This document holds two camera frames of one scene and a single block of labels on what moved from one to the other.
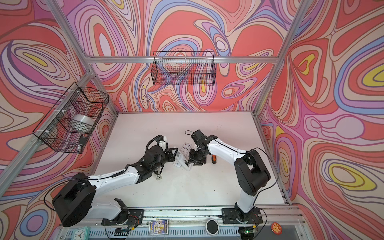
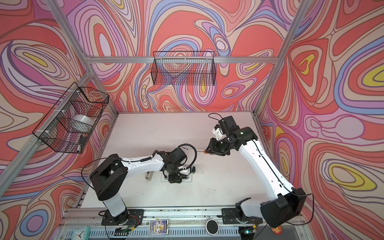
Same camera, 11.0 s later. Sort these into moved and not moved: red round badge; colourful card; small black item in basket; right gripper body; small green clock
Moved: right gripper body
Not moved: colourful card; small green clock; small black item in basket; red round badge
